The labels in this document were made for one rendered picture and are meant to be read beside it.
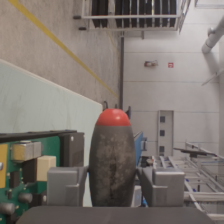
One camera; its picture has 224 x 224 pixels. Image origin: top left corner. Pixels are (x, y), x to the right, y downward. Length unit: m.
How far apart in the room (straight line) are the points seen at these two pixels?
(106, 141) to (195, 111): 11.38
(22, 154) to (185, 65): 11.50
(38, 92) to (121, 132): 0.18
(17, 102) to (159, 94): 11.20
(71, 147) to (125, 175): 0.20
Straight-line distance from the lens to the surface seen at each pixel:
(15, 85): 0.27
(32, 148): 0.25
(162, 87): 11.48
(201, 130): 11.55
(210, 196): 4.04
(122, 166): 0.16
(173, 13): 4.41
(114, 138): 0.15
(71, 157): 0.36
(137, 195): 2.36
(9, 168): 0.24
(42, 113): 0.33
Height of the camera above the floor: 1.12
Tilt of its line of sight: 7 degrees down
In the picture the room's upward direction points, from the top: 91 degrees clockwise
